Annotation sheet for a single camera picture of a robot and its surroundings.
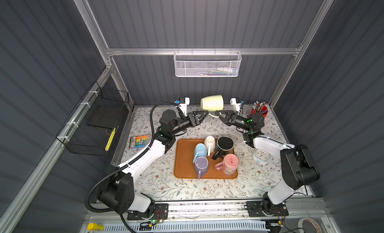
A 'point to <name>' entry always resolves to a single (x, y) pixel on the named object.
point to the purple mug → (201, 166)
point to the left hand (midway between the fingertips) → (207, 113)
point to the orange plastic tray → (184, 152)
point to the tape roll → (316, 226)
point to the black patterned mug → (224, 145)
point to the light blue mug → (201, 150)
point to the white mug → (210, 143)
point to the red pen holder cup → (259, 107)
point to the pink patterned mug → (230, 164)
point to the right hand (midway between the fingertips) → (217, 116)
